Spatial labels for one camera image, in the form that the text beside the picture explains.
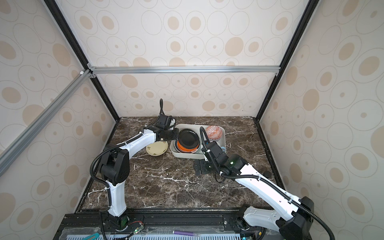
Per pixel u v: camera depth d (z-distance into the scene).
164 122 0.76
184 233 0.71
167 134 0.81
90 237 0.70
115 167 0.52
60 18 0.70
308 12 0.69
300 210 0.39
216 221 0.75
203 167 0.64
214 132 1.07
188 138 1.01
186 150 0.97
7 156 0.51
